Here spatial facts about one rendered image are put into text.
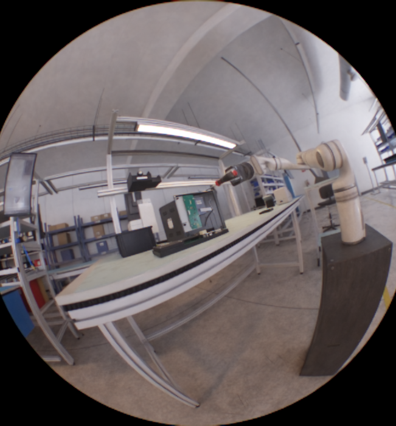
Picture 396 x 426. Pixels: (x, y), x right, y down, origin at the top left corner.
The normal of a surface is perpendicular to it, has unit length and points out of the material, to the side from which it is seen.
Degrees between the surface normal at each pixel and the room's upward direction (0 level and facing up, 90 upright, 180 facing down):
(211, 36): 180
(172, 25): 180
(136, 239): 90
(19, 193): 101
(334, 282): 90
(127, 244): 90
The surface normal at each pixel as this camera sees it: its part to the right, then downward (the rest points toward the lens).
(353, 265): -0.70, 0.15
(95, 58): 0.29, 0.96
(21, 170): 0.88, -0.10
